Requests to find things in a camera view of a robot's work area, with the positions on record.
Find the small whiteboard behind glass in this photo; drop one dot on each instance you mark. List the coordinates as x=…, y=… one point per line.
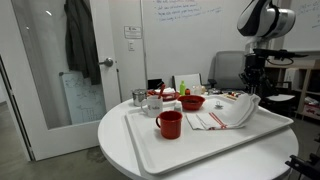
x=83, y=98

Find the red bowl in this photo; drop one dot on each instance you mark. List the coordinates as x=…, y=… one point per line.
x=191, y=101

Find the black bag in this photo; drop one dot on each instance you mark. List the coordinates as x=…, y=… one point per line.
x=271, y=87

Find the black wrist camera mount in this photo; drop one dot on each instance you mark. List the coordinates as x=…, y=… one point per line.
x=276, y=54

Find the grey jacket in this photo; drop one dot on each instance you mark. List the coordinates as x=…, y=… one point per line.
x=81, y=40

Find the white mug with logo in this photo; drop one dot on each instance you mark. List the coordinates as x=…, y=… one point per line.
x=154, y=106

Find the white small cup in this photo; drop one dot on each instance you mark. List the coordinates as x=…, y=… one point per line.
x=196, y=89

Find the black stand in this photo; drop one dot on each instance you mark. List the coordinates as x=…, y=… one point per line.
x=305, y=166

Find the black box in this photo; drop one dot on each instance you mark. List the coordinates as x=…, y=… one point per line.
x=155, y=83

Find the white seat pad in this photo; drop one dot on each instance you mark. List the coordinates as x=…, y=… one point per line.
x=281, y=97

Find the wooden tray with small items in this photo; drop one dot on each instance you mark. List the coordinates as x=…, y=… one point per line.
x=233, y=95

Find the white chair backrest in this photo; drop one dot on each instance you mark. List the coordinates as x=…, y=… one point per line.
x=187, y=81

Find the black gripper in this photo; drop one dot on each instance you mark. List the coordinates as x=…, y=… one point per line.
x=255, y=68

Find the wall whiteboard with writing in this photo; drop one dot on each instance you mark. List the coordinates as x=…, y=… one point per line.
x=193, y=40

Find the red enamel mug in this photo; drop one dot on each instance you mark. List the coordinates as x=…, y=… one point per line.
x=170, y=125

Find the orange small object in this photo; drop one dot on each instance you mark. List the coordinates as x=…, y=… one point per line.
x=187, y=91

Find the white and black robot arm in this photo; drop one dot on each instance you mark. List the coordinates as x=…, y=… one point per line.
x=265, y=20

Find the green bottle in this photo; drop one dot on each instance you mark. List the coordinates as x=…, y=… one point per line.
x=182, y=88

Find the white wall sign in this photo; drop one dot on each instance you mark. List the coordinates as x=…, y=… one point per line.
x=132, y=32

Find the white light switch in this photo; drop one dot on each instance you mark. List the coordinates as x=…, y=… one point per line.
x=131, y=45

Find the white door with glass pane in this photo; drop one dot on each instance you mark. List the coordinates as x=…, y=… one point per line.
x=43, y=83

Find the wooden shelf unit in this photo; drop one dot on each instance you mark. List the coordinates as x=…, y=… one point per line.
x=308, y=90

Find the white towel with red stripes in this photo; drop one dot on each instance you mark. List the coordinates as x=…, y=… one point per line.
x=240, y=115

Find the large white plastic tray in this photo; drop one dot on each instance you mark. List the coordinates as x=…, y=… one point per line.
x=200, y=146

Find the grey office chair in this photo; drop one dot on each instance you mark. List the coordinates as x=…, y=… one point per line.
x=228, y=70

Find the metal cup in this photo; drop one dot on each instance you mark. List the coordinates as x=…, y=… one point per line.
x=139, y=96

